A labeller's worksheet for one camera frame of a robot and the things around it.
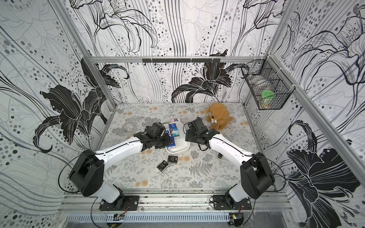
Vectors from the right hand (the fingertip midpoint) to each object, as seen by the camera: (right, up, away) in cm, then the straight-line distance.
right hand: (192, 135), depth 87 cm
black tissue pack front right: (-13, -15, -1) cm, 20 cm away
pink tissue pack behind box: (-11, +9, +19) cm, 24 cm away
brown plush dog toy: (+17, +12, +4) cm, 21 cm away
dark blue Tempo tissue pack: (-12, -6, -4) cm, 14 cm away
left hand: (-12, -5, -1) cm, 13 cm away
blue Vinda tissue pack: (-12, +3, +10) cm, 16 cm away
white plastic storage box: (-7, -8, +6) cm, 12 cm away
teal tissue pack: (-11, -1, +9) cm, 14 cm away
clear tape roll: (-46, +3, +17) cm, 49 cm away
